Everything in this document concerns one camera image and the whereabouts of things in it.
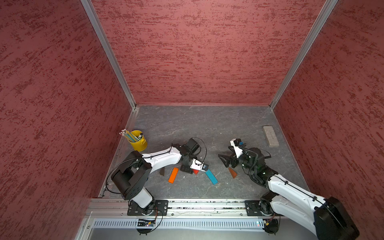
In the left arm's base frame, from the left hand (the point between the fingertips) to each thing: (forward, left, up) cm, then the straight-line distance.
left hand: (191, 166), depth 87 cm
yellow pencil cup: (+11, +32, +6) cm, 34 cm away
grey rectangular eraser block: (+21, -55, +1) cm, 59 cm away
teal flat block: (-6, -12, 0) cm, 14 cm away
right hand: (+4, -18, +10) cm, 21 cm away
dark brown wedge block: (-3, +17, -2) cm, 17 cm away
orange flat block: (-5, +10, -1) cm, 11 cm away
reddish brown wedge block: (-4, -25, -1) cm, 25 cm away
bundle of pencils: (+14, +37, +13) cm, 41 cm away
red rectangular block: (-6, -3, +9) cm, 11 cm away
